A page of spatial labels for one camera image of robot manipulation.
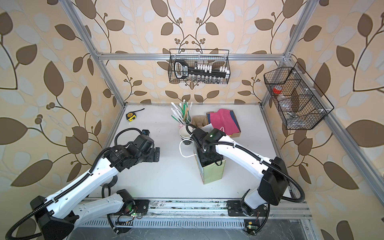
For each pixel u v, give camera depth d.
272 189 0.40
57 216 0.39
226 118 1.03
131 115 1.11
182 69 0.85
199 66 0.82
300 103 0.74
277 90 0.88
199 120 1.08
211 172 0.71
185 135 0.89
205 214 0.74
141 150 0.57
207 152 0.56
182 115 0.96
